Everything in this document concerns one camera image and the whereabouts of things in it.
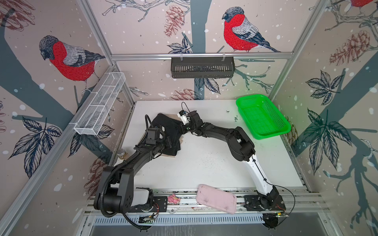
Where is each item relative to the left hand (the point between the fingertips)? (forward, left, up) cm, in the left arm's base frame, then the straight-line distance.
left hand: (171, 141), depth 89 cm
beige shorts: (+4, -6, -2) cm, 8 cm away
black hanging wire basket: (+48, -21, +22) cm, 57 cm away
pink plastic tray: (-30, -25, -5) cm, 40 cm away
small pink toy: (-30, -3, -5) cm, 31 cm away
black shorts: (+10, 0, +1) cm, 10 cm away
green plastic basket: (+24, -67, -7) cm, 72 cm away
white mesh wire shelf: (+5, +37, +23) cm, 44 cm away
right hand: (+12, -2, -3) cm, 12 cm away
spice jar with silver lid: (-9, +27, +3) cm, 28 cm away
